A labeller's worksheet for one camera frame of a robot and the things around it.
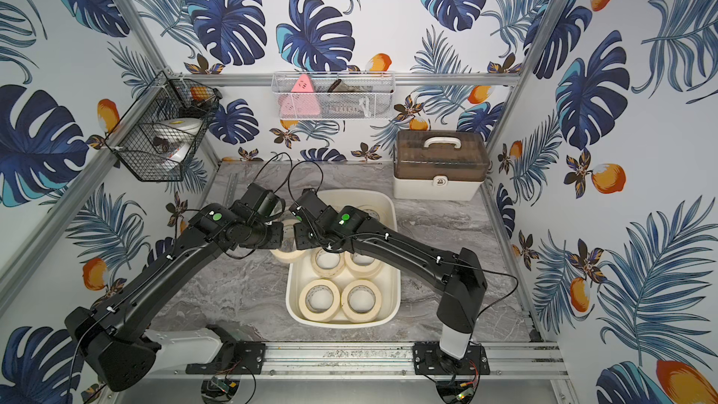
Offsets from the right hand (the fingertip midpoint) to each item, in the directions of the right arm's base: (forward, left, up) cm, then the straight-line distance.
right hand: (302, 233), depth 76 cm
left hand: (-1, +6, +1) cm, 6 cm away
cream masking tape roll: (-6, +2, 0) cm, 6 cm away
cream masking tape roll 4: (-17, -4, -14) cm, 23 cm away
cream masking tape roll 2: (-3, -4, -18) cm, 19 cm away
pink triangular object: (+39, +4, +16) cm, 42 cm away
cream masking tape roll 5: (-17, -17, -14) cm, 28 cm away
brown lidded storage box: (+27, -41, 0) cm, 49 cm away
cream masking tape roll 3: (-3, -18, -15) cm, 23 cm away
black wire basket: (+42, +47, +16) cm, 65 cm away
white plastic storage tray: (-11, -16, -20) cm, 27 cm away
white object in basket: (+24, +39, +14) cm, 48 cm away
